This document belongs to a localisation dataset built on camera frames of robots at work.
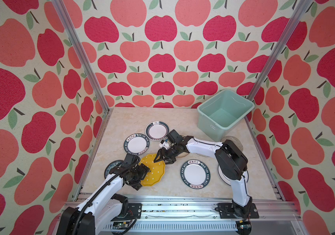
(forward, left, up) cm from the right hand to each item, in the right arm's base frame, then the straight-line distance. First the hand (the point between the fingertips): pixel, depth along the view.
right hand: (158, 162), depth 85 cm
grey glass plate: (+25, -49, -6) cm, 56 cm away
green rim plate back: (+27, +6, -6) cm, 29 cm away
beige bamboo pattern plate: (+10, -14, -6) cm, 18 cm away
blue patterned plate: (-3, +30, -5) cm, 31 cm away
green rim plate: (+15, +19, -7) cm, 25 cm away
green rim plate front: (-1, -23, -10) cm, 25 cm away
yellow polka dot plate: (-5, 0, -1) cm, 5 cm away
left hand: (-7, +3, -3) cm, 9 cm away
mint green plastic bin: (+51, -45, -8) cm, 68 cm away
